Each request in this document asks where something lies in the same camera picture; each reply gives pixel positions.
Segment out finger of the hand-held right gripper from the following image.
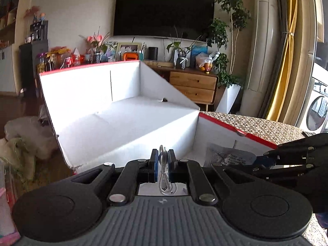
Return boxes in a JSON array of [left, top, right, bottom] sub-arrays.
[[252, 163, 315, 182], [256, 136, 318, 164]]

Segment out black cabinet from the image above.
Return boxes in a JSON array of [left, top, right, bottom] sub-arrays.
[[19, 40, 49, 98]]

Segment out illustrated card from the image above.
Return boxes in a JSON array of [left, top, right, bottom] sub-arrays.
[[104, 42, 118, 62]]

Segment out pile of colourful snack packets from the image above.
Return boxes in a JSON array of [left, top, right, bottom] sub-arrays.
[[37, 47, 85, 72]]

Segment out blue box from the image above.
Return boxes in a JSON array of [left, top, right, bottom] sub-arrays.
[[191, 45, 208, 67]]

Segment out black television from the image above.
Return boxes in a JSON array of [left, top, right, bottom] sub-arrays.
[[113, 0, 215, 41]]

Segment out yellow curtain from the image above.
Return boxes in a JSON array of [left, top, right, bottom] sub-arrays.
[[265, 0, 300, 122]]

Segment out wooden shelf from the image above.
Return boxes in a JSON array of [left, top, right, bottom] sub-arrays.
[[0, 0, 26, 47]]

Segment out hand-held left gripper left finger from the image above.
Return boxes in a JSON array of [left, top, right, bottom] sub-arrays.
[[69, 149, 158, 207]]

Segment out white cable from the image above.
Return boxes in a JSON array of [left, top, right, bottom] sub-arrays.
[[157, 145, 178, 196]]

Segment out photo frame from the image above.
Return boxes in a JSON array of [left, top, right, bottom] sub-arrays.
[[116, 42, 142, 60]]

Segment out pink flower plant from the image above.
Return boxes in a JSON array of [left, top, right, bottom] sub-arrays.
[[79, 27, 110, 63]]

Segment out beige standing air conditioner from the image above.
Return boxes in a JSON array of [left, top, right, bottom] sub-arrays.
[[239, 0, 281, 110]]

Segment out red cardboard box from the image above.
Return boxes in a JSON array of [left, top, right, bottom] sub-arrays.
[[38, 60, 278, 176]]

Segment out clear plastic bag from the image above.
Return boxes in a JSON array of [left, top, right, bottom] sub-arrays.
[[204, 142, 257, 168]]

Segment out pink container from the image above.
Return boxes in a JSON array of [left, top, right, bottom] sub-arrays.
[[0, 187, 21, 239]]

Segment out wooden television cabinet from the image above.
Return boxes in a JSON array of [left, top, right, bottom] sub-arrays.
[[143, 60, 219, 110]]

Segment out orange radio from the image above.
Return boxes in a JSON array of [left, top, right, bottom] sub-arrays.
[[122, 52, 140, 61]]

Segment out green plant in checkered pot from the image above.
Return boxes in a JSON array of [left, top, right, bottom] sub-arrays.
[[164, 27, 203, 69]]

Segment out floral patterned tablecloth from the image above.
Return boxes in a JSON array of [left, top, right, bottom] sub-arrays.
[[200, 111, 328, 246]]

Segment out white plastic bags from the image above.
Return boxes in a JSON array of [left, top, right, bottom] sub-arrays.
[[0, 116, 59, 180]]

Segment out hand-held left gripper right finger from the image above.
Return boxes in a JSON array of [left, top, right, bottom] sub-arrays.
[[168, 149, 257, 205]]

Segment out white washing machine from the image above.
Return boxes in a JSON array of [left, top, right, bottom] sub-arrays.
[[297, 64, 328, 134]]

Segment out tall plant in white planter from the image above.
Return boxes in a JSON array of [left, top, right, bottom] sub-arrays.
[[206, 0, 252, 113]]

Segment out black coffee machine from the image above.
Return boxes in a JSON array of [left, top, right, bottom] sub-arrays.
[[30, 20, 49, 43]]

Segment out plastic bag of fruit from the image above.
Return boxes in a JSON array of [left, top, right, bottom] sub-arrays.
[[196, 52, 220, 73]]

